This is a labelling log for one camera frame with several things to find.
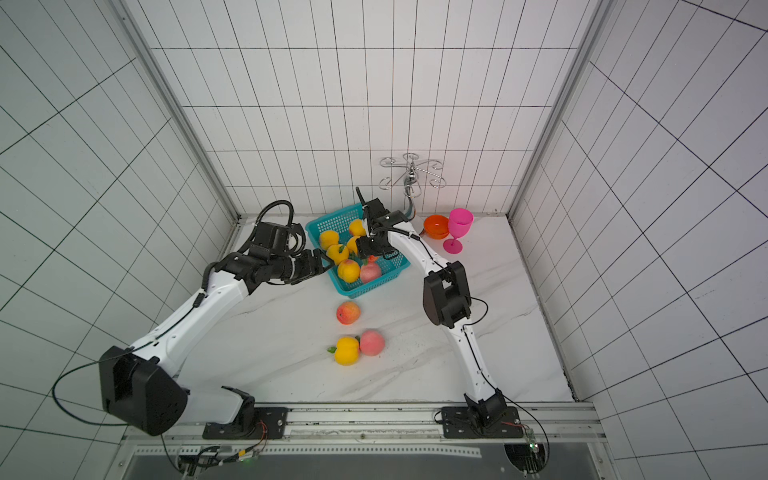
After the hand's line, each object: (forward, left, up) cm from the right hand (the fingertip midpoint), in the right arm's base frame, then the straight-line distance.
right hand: (374, 244), depth 100 cm
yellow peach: (+10, +7, -3) cm, 13 cm away
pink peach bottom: (-10, 0, -2) cm, 10 cm away
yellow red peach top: (-10, +7, -3) cm, 13 cm away
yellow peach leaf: (-36, +4, -3) cm, 36 cm away
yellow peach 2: (-4, +12, -2) cm, 13 cm away
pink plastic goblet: (+6, -29, +5) cm, 30 cm away
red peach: (-24, +6, -4) cm, 25 cm away
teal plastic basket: (+11, +14, -2) cm, 19 cm away
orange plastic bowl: (+13, -22, -4) cm, 27 cm away
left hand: (-20, +12, +11) cm, 26 cm away
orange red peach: (-9, -1, +3) cm, 9 cm away
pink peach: (-33, -3, -3) cm, 33 cm away
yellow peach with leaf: (+4, +17, -2) cm, 17 cm away
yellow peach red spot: (+1, +8, -2) cm, 8 cm away
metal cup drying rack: (+15, -13, +12) cm, 23 cm away
